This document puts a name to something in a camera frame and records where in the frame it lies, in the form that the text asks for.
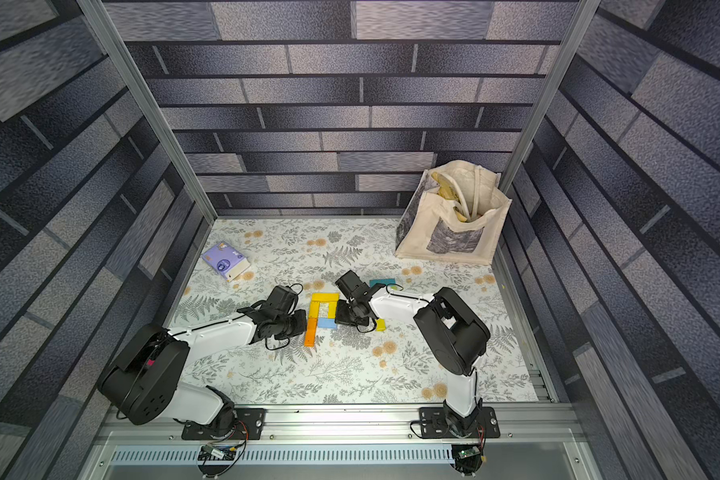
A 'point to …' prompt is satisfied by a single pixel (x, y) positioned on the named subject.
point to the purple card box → (226, 261)
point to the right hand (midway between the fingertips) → (338, 317)
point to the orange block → (311, 326)
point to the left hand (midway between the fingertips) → (310, 323)
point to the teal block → (384, 281)
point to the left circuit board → (209, 452)
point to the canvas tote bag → (453, 215)
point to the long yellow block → (325, 296)
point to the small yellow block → (332, 310)
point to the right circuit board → (474, 450)
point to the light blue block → (326, 323)
